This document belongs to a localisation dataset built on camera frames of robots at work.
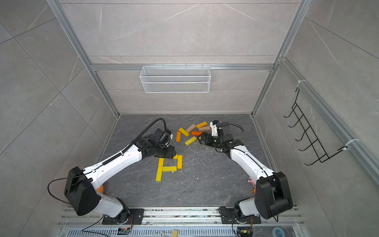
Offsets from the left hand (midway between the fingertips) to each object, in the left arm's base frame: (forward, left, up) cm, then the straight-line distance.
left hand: (175, 151), depth 81 cm
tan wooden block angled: (+28, -9, -15) cm, 33 cm away
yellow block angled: (+25, -4, -14) cm, 29 cm away
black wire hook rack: (-15, -61, +19) cm, 66 cm away
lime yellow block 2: (+17, -9, -15) cm, 24 cm away
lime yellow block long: (-4, +5, -15) cm, 16 cm away
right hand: (+7, -17, +1) cm, 18 cm away
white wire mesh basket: (+48, +1, +16) cm, 50 cm away
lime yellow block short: (+1, -1, -15) cm, 15 cm away
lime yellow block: (-8, +11, -14) cm, 20 cm away
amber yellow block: (+32, -18, -15) cm, 40 cm away
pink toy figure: (-12, -43, -15) cm, 47 cm away
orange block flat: (+24, -13, -16) cm, 32 cm away
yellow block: (+1, +11, -14) cm, 18 cm away
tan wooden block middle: (+28, -20, -15) cm, 37 cm away
